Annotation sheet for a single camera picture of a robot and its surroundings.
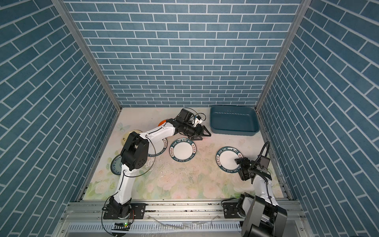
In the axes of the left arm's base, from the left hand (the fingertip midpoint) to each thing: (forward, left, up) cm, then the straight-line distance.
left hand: (209, 137), depth 87 cm
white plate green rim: (-1, +17, -13) cm, 21 cm away
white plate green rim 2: (-8, -11, -12) cm, 18 cm away
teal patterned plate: (-11, +57, -14) cm, 60 cm away
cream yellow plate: (+12, +58, -15) cm, 61 cm away
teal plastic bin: (+24, -22, -12) cm, 35 cm away
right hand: (-12, -18, -10) cm, 24 cm away
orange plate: (+22, +34, -13) cm, 42 cm away
